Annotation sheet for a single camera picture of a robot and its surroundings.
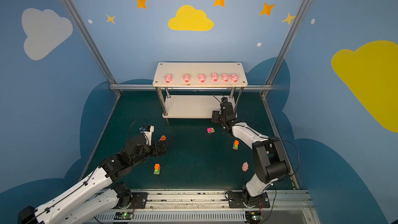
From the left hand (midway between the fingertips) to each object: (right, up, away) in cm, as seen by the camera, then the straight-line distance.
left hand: (165, 142), depth 77 cm
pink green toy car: (+24, +3, +22) cm, 33 cm away
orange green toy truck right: (+39, -5, +14) cm, 41 cm away
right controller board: (+43, -34, -5) cm, 55 cm away
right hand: (+29, +15, +17) cm, 37 cm away
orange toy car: (-6, -1, +18) cm, 19 cm away
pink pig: (+43, -15, +7) cm, 46 cm away
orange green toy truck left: (-6, -16, +5) cm, 17 cm away
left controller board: (-18, -33, -6) cm, 38 cm away
